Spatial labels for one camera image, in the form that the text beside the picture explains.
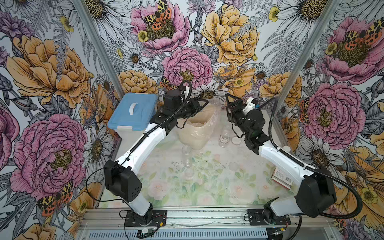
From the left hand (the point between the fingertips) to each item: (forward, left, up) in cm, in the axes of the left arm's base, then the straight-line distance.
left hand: (206, 107), depth 73 cm
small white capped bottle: (-7, -49, -27) cm, 56 cm away
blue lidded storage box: (+16, +43, -18) cm, 49 cm away
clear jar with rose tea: (0, -13, -24) cm, 27 cm away
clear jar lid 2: (-14, -17, -36) cm, 42 cm away
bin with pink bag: (-4, +5, -13) cm, 15 cm away
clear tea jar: (+5, -5, -1) cm, 7 cm away
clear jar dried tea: (-13, +10, -21) cm, 27 cm away
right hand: (+3, -8, +1) cm, 9 cm away
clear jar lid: (-16, +9, -39) cm, 43 cm away
